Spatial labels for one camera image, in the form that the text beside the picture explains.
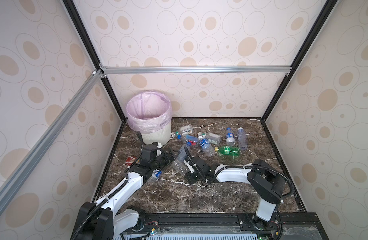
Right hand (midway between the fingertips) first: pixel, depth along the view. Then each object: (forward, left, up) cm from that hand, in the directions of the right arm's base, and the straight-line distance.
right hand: (187, 176), depth 89 cm
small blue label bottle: (0, +18, +4) cm, 18 cm away
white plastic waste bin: (+22, +16, +11) cm, 29 cm away
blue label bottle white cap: (+19, -13, +3) cm, 23 cm away
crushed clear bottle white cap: (+5, +5, +3) cm, 7 cm away
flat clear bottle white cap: (+28, -19, +1) cm, 33 cm away
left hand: (+5, +4, +17) cm, 18 cm away
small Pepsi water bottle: (+23, -29, +4) cm, 37 cm away
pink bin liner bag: (+42, +27, +15) cm, 52 cm away
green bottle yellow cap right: (+15, -26, +4) cm, 31 cm away
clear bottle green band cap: (+35, -1, +3) cm, 36 cm away
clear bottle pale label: (+27, -40, 0) cm, 48 cm away
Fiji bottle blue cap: (+25, -1, +3) cm, 25 cm away
